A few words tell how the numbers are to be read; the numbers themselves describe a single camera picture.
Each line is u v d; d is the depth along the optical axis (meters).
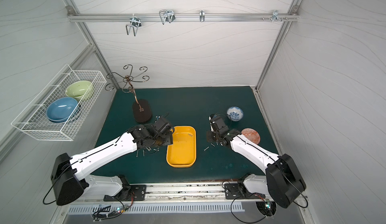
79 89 0.73
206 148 0.88
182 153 0.85
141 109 1.04
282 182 0.41
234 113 1.04
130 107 1.07
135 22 0.78
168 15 0.76
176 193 0.75
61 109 0.64
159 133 0.59
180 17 0.78
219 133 0.65
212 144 0.91
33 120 0.57
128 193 0.67
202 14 0.72
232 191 0.73
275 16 0.76
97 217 0.68
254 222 0.66
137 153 0.52
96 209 0.70
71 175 0.40
